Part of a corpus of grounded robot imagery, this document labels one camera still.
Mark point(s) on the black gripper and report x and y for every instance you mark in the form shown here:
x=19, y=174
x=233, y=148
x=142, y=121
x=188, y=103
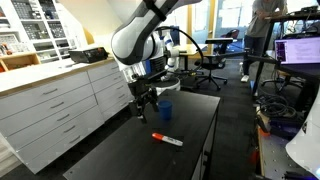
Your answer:
x=141, y=87

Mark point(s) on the orange capped white marker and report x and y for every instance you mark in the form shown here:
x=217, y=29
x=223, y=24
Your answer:
x=166, y=139

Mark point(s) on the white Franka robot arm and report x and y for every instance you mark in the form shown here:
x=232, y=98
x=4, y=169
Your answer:
x=133, y=36

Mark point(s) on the blue plastic cup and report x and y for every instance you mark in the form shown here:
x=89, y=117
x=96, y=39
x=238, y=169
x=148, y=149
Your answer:
x=165, y=111

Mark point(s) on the white blue mobile robot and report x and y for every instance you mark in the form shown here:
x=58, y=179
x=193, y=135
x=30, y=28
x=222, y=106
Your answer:
x=170, y=63

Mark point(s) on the light wooden desk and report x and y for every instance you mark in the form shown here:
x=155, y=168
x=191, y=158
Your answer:
x=193, y=49

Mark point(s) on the black office chair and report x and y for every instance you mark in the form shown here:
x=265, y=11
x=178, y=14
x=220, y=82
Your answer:
x=210, y=63

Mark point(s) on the black equipment box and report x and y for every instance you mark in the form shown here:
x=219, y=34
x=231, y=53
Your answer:
x=88, y=55

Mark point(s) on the white drawer cabinet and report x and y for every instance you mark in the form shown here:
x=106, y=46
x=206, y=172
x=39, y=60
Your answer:
x=50, y=106

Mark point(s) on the dark background chair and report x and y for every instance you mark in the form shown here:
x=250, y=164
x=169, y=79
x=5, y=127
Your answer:
x=230, y=34

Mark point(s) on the black standing desk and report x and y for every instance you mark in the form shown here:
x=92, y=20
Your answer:
x=263, y=59

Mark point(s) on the white parts bin shelf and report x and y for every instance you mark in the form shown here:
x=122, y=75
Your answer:
x=36, y=30

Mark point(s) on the standing person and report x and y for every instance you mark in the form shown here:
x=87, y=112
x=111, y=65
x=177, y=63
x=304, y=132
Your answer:
x=256, y=30

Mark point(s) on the wooden cubby box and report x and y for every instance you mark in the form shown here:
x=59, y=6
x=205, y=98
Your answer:
x=20, y=61

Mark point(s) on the metal breadboard robot table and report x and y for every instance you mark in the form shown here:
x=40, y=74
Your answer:
x=276, y=156

